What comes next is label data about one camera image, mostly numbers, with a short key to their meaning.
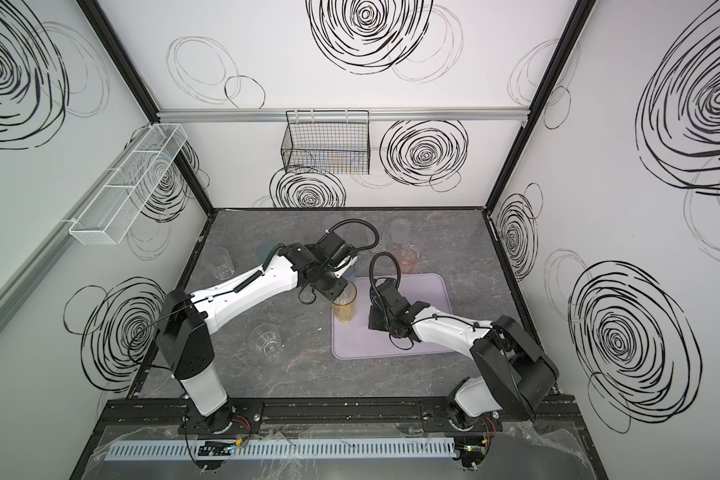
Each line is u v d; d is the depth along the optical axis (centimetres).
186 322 45
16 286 54
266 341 86
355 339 87
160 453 69
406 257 96
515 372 42
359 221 67
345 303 85
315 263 59
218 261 102
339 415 75
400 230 108
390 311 68
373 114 89
